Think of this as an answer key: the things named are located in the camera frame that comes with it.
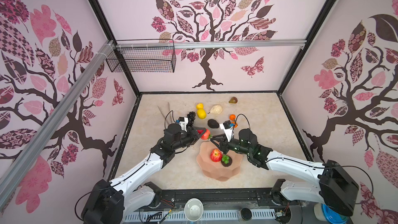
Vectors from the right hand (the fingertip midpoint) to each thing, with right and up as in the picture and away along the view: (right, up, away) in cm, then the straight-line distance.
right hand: (212, 137), depth 75 cm
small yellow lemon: (-7, +16, +32) cm, 36 cm away
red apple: (+2, -11, +6) cm, 13 cm away
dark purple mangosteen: (+8, -14, +4) cm, 16 cm away
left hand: (-3, +1, +1) cm, 4 cm away
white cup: (-9, -33, -4) cm, 35 cm away
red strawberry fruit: (-3, +1, -1) cm, 3 cm away
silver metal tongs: (-29, +11, +34) cm, 46 cm away
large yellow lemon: (-6, +10, +27) cm, 29 cm away
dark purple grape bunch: (-12, +8, +23) cm, 27 cm away
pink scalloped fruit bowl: (+2, -19, +6) cm, 20 cm away
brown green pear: (+18, +20, +35) cm, 44 cm away
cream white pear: (+4, +13, +28) cm, 31 cm away
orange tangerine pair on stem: (+16, +8, +31) cm, 35 cm away
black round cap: (+13, -29, -14) cm, 34 cm away
